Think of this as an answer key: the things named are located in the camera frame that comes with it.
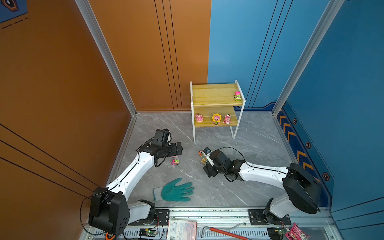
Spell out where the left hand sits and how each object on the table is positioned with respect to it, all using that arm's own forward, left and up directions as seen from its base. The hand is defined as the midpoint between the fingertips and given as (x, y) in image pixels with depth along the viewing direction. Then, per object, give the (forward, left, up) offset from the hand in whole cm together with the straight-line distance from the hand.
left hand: (175, 147), depth 85 cm
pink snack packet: (-38, -58, -11) cm, 71 cm away
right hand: (-6, -18, -8) cm, 21 cm away
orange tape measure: (-41, +28, -10) cm, 50 cm away
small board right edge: (-38, -50, -13) cm, 64 cm away
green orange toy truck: (-3, -16, -10) cm, 19 cm away
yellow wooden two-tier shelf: (+15, -22, +20) cm, 33 cm away
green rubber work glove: (-20, +2, -12) cm, 24 cm away
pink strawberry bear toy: (+16, -30, +8) cm, 35 cm away
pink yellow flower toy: (+16, -23, +8) cm, 29 cm away
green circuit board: (-38, +11, -14) cm, 43 cm away
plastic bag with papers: (-38, -6, -9) cm, 39 cm away
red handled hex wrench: (-37, -22, -13) cm, 45 cm away
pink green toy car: (-4, +1, -10) cm, 11 cm away
